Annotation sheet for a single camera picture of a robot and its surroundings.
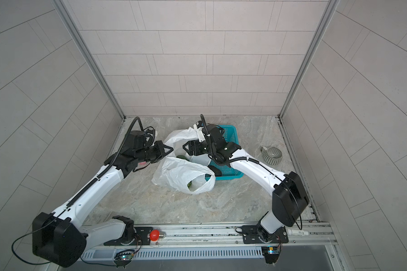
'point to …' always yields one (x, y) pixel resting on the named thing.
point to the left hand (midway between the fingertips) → (177, 147)
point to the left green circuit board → (124, 258)
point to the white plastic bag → (182, 172)
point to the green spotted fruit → (182, 157)
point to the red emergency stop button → (154, 235)
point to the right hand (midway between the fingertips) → (189, 146)
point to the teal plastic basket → (228, 173)
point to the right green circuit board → (271, 253)
